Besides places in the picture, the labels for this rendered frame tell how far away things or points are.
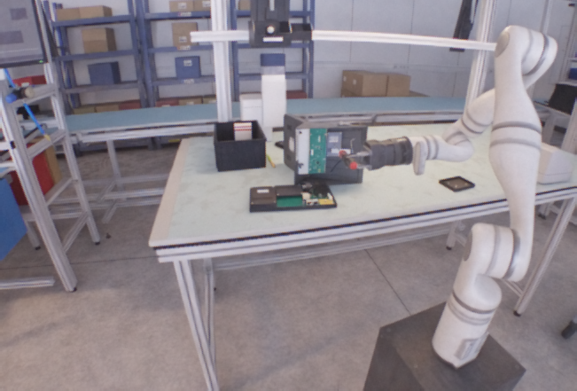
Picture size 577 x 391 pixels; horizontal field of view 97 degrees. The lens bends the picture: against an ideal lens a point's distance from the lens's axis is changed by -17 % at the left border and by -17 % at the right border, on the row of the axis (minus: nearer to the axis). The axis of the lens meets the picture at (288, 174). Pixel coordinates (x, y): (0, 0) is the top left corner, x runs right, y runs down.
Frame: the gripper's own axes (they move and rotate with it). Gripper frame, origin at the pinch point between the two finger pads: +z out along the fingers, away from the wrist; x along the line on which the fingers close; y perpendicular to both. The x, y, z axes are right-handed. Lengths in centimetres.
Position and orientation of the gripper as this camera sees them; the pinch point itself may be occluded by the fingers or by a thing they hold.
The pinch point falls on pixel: (346, 162)
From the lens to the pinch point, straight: 77.4
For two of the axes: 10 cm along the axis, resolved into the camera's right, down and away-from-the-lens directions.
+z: -9.9, 1.3, -1.0
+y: -1.5, -4.1, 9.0
